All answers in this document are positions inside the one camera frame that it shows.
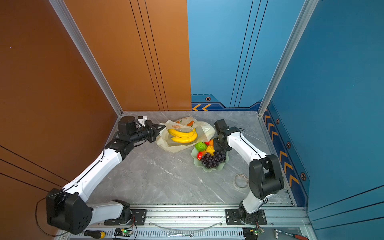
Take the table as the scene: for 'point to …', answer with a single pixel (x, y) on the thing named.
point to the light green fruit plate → (220, 166)
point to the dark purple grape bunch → (209, 161)
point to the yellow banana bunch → (183, 137)
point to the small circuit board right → (257, 231)
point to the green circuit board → (123, 232)
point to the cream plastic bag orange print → (205, 132)
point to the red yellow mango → (211, 142)
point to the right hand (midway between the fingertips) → (218, 147)
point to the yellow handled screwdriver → (96, 234)
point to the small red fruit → (199, 155)
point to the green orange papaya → (210, 149)
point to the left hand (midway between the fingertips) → (166, 123)
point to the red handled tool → (296, 236)
